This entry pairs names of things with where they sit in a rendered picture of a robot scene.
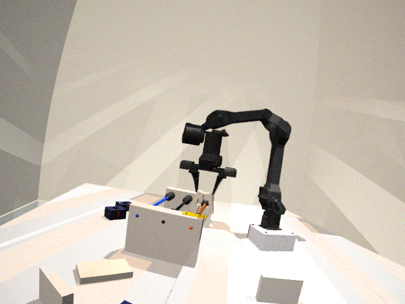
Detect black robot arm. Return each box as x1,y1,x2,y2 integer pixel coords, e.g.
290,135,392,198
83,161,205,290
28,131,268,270
182,108,291,231

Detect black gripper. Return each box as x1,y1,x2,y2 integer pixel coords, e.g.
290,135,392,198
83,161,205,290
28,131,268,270
180,147,237,195

